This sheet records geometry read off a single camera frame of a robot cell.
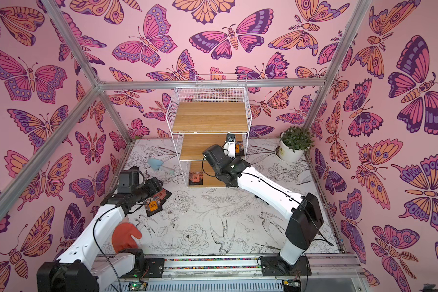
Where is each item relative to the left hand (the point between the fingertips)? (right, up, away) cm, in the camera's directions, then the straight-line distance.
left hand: (159, 183), depth 85 cm
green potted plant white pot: (+66, +19, +9) cm, 69 cm away
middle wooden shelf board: (+16, +18, +1) cm, 24 cm away
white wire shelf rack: (+33, +45, +13) cm, 57 cm away
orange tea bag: (-5, -12, +6) cm, 14 cm away
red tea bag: (+15, 0, +15) cm, 21 cm away
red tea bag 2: (-2, -8, +10) cm, 13 cm away
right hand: (+31, +12, -5) cm, 33 cm away
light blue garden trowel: (-11, +8, +25) cm, 29 cm away
